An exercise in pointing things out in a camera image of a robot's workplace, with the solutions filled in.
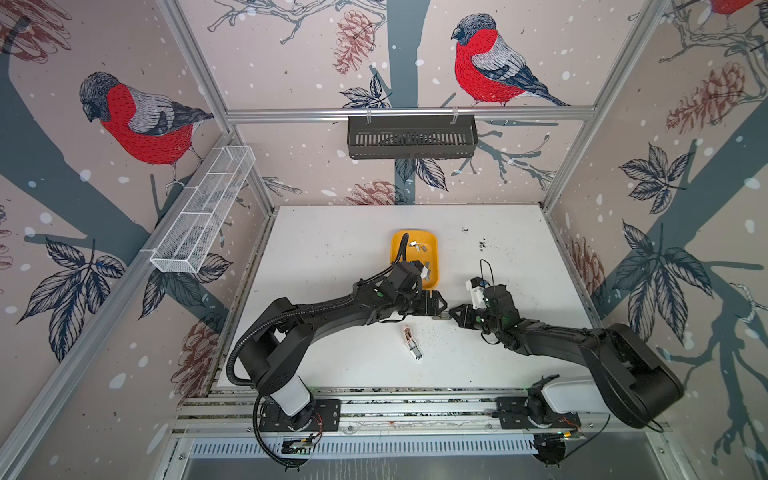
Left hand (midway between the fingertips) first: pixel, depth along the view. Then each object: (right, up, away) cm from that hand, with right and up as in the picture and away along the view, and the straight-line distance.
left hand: (439, 308), depth 81 cm
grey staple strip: (-5, +17, +27) cm, 32 cm away
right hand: (+4, -4, +8) cm, 10 cm away
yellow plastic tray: (-2, +16, +28) cm, 32 cm away
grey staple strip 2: (-1, +15, +27) cm, 31 cm away
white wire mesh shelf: (-64, +27, -3) cm, 70 cm away
